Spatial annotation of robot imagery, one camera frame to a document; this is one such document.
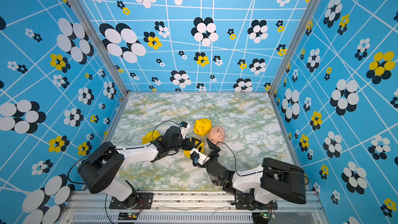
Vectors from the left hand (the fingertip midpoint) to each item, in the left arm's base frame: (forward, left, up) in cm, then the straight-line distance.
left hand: (197, 143), depth 88 cm
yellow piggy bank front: (+2, +26, +3) cm, 27 cm away
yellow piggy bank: (-7, +5, +2) cm, 9 cm away
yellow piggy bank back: (+9, -3, +4) cm, 10 cm away
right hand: (-5, -5, +8) cm, 10 cm away
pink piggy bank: (+3, -11, +4) cm, 12 cm away
